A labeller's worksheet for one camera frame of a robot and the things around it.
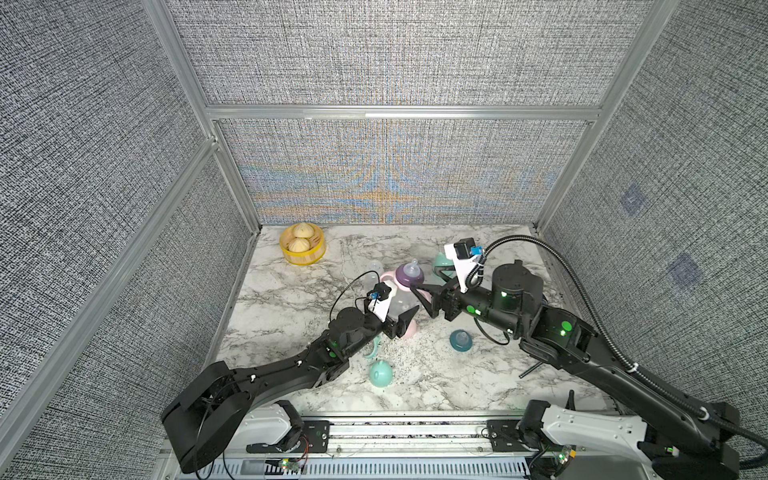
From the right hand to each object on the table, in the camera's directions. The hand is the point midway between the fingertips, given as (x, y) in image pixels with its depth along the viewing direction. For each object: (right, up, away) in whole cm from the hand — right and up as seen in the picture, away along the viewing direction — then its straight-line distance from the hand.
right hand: (426, 272), depth 59 cm
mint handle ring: (-11, -23, +27) cm, 37 cm away
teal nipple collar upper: (+15, -22, +29) cm, 39 cm away
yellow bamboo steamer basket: (-33, +4, +48) cm, 58 cm away
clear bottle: (-11, 0, +31) cm, 33 cm away
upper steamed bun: (-38, +12, +50) cm, 64 cm away
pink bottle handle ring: (-6, -2, +8) cm, 11 cm away
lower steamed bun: (-38, +7, +47) cm, 61 cm away
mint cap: (-9, -28, +21) cm, 36 cm away
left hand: (-1, -7, +15) cm, 17 cm away
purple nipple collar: (-3, -2, +7) cm, 8 cm away
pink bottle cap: (0, -19, +31) cm, 36 cm away
